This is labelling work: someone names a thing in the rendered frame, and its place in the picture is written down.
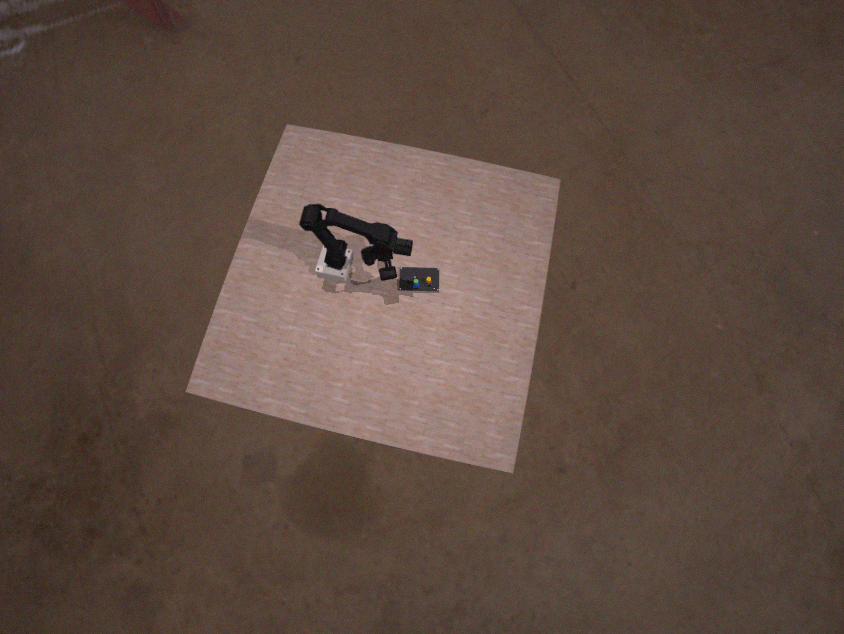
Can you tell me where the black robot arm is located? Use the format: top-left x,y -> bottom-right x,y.
299,204 -> 413,270

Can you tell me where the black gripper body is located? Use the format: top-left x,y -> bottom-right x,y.
376,250 -> 397,281

